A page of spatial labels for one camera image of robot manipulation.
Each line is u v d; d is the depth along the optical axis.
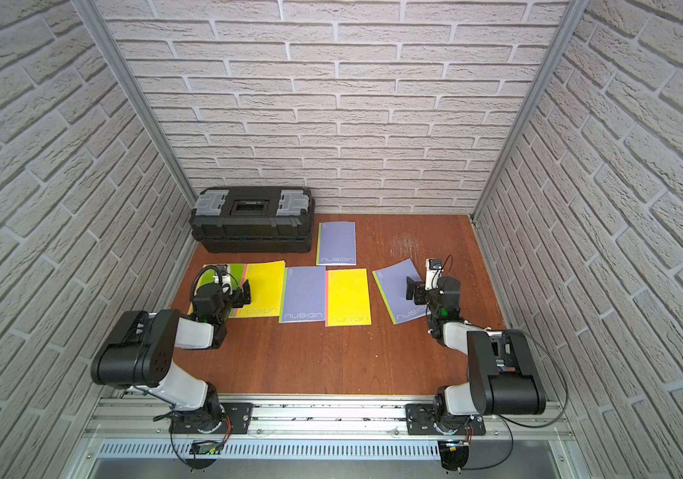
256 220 0.94
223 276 0.80
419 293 0.83
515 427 0.45
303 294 0.97
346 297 0.96
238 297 0.78
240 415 0.74
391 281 1.01
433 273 0.78
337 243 1.10
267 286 0.98
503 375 0.44
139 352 0.45
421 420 0.73
